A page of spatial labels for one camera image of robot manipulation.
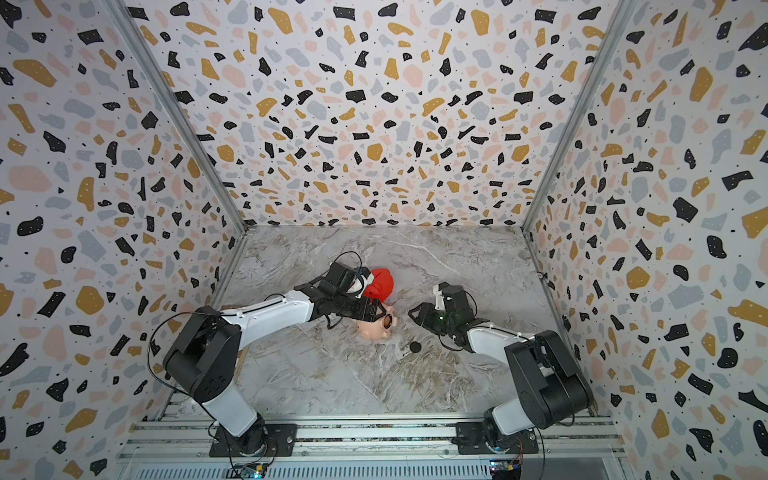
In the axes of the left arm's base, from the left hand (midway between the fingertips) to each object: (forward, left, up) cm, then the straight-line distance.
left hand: (380, 310), depth 88 cm
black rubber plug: (-8, -10, -9) cm, 16 cm away
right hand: (0, -10, -3) cm, 11 cm away
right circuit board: (-38, -31, -9) cm, 50 cm away
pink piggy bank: (-5, 0, -1) cm, 6 cm away
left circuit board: (-38, +29, -9) cm, 48 cm away
